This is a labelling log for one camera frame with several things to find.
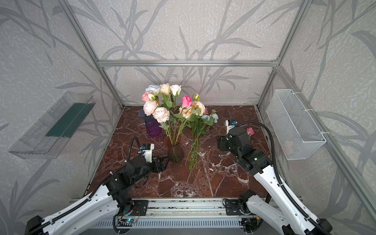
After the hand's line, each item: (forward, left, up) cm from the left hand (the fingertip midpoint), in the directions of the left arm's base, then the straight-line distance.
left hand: (167, 154), depth 77 cm
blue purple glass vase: (+24, +15, -12) cm, 30 cm away
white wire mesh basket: (-1, -58, +21) cm, 62 cm away
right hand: (+7, -28, +11) cm, 31 cm away
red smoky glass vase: (+4, -3, -8) cm, 9 cm away
